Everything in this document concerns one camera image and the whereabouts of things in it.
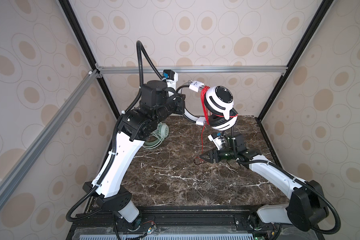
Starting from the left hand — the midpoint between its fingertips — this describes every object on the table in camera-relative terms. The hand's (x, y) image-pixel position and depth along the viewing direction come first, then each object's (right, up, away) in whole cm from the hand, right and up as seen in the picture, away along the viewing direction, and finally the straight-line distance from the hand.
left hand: (188, 93), depth 55 cm
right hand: (+9, -26, +24) cm, 37 cm away
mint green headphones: (-16, -12, +48) cm, 52 cm away
